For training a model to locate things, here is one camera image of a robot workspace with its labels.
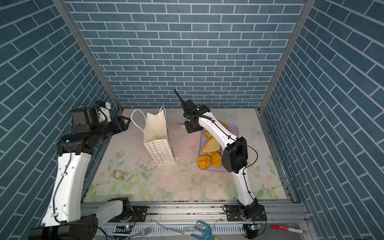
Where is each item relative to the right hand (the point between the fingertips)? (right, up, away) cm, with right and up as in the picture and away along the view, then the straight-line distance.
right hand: (190, 127), depth 90 cm
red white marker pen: (+47, -47, -20) cm, 70 cm away
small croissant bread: (+11, -6, +12) cm, 17 cm away
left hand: (-29, +4, -21) cm, 36 cm away
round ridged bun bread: (+8, -20, -2) cm, 22 cm away
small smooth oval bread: (+16, -19, -1) cm, 25 cm away
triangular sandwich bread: (+12, -12, +2) cm, 17 cm away
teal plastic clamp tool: (+9, -48, -23) cm, 54 cm away
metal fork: (-20, -48, -20) cm, 56 cm away
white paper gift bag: (-24, -8, +12) cm, 28 cm away
